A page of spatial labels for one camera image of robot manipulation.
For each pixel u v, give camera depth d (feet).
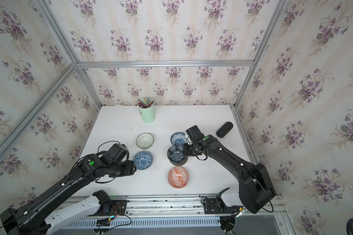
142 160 2.90
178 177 2.70
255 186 1.34
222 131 3.31
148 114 3.38
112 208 2.35
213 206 2.40
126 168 2.11
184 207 2.45
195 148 1.95
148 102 3.42
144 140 3.20
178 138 3.23
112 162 1.78
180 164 2.69
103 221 2.35
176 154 2.82
